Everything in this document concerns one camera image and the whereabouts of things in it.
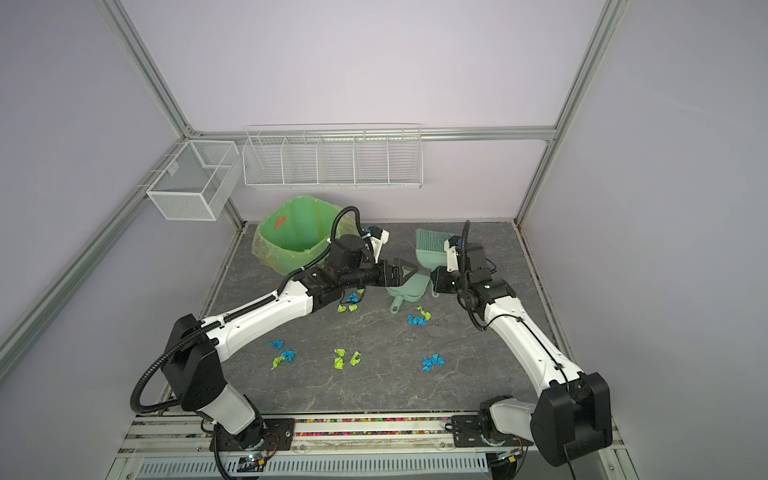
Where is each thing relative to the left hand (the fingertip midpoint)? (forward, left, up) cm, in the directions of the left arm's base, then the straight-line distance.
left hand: (408, 273), depth 75 cm
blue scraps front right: (-14, -7, -25) cm, 29 cm away
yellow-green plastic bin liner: (+26, +35, -11) cm, 45 cm away
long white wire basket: (+46, +21, +5) cm, 50 cm away
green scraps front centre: (-13, +20, -23) cm, 34 cm away
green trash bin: (+26, +36, -11) cm, 46 cm away
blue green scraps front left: (-10, +36, -24) cm, 44 cm away
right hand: (+3, -8, -7) cm, 11 cm away
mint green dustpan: (+8, -2, -23) cm, 24 cm away
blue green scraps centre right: (-3, -4, -23) cm, 23 cm away
